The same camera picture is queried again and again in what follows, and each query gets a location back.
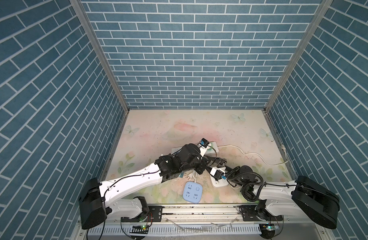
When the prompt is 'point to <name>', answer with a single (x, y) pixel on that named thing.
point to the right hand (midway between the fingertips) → (204, 157)
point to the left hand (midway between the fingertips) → (209, 161)
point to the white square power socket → (221, 182)
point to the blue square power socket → (192, 192)
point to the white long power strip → (213, 148)
